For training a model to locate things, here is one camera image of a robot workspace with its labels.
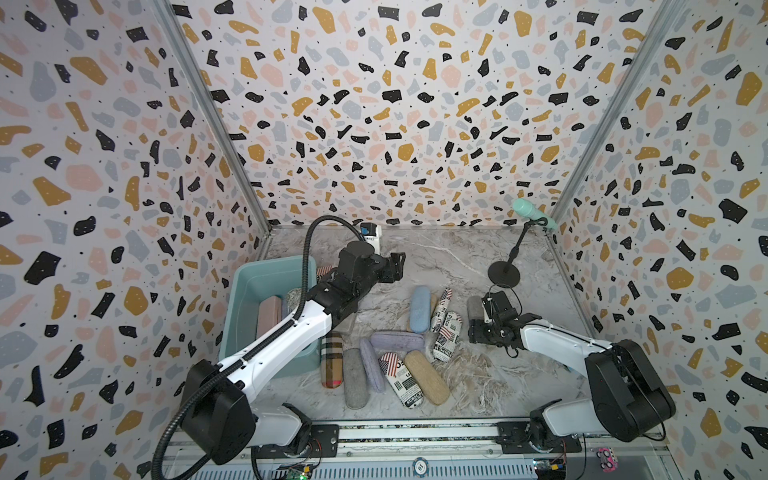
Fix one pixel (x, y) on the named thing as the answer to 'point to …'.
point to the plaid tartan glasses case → (331, 360)
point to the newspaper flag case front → (402, 380)
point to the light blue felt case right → (420, 309)
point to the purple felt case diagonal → (373, 366)
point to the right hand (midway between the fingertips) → (484, 332)
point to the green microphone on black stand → (506, 274)
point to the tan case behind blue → (434, 299)
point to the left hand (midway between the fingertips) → (401, 253)
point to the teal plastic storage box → (261, 295)
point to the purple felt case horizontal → (397, 341)
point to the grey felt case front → (355, 379)
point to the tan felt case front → (437, 392)
